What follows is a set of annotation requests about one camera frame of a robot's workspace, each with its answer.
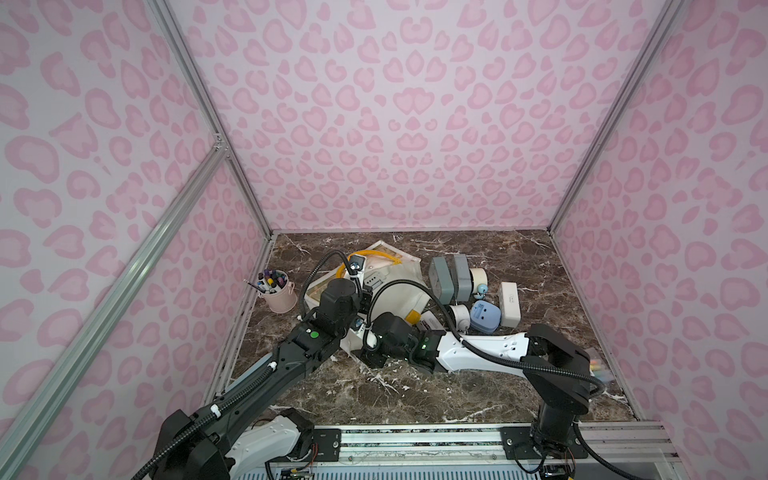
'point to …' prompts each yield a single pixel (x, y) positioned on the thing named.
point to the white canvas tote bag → (378, 263)
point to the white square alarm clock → (509, 303)
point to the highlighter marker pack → (600, 371)
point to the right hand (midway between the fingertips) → (361, 340)
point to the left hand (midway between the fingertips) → (364, 275)
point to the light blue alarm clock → (485, 316)
